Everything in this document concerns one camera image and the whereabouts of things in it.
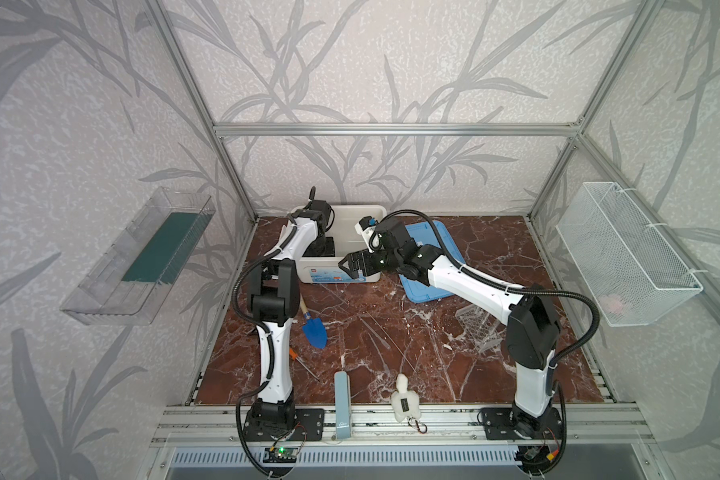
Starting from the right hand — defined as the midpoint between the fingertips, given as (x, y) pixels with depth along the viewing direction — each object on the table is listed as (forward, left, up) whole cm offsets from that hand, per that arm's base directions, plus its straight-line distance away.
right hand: (351, 251), depth 82 cm
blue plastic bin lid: (+24, -25, -21) cm, 41 cm away
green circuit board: (-45, +17, -23) cm, 53 cm away
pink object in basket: (-15, -65, -2) cm, 67 cm away
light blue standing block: (-33, +2, -16) cm, 36 cm away
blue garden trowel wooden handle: (-13, +13, -22) cm, 29 cm away
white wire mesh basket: (-14, -61, +13) cm, 64 cm away
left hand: (+12, +10, -13) cm, 21 cm away
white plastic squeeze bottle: (-34, -14, -17) cm, 41 cm away
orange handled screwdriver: (-22, +17, -20) cm, 34 cm away
